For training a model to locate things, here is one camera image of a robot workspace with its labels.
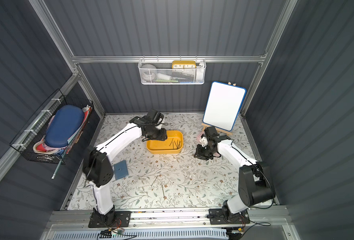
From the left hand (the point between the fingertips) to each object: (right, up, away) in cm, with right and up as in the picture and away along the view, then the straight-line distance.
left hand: (165, 138), depth 87 cm
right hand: (+20, -10, -1) cm, 22 cm away
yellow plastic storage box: (+4, -6, +15) cm, 16 cm away
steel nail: (-1, -30, -5) cm, 30 cm away
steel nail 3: (+8, -5, +15) cm, 17 cm away
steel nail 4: (+2, -4, +16) cm, 17 cm away
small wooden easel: (+24, +4, -15) cm, 28 cm away
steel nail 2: (+5, -5, +15) cm, 17 cm away
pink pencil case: (+22, 0, +16) cm, 27 cm away
